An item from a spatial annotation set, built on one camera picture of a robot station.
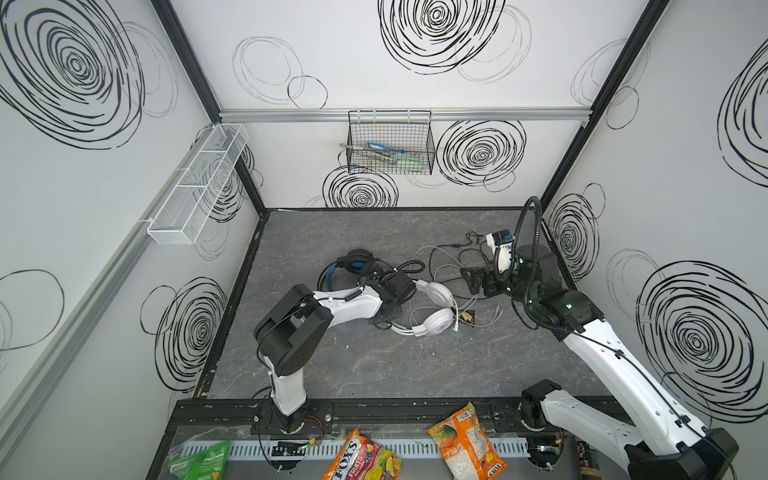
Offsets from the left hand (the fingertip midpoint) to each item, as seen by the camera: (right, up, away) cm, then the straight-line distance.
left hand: (394, 312), depth 92 cm
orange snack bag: (+15, -24, -26) cm, 39 cm away
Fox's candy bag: (-7, -26, -27) cm, 38 cm away
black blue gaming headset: (-11, +16, +4) cm, 19 cm away
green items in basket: (+2, +46, -6) cm, 46 cm away
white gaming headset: (+12, 0, -10) cm, 16 cm away
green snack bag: (-41, -27, -27) cm, 56 cm away
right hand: (+20, +16, -19) cm, 32 cm away
